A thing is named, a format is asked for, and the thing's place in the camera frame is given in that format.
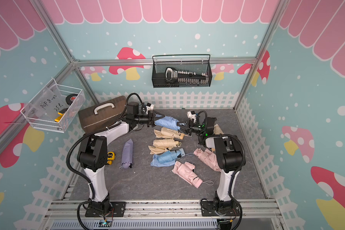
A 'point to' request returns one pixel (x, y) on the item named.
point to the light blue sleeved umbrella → (167, 158)
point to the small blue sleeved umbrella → (167, 122)
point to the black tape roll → (70, 98)
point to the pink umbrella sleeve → (209, 157)
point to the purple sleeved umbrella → (127, 159)
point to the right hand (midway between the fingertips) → (177, 125)
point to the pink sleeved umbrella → (185, 170)
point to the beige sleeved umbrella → (169, 133)
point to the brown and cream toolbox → (101, 114)
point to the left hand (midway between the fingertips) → (163, 120)
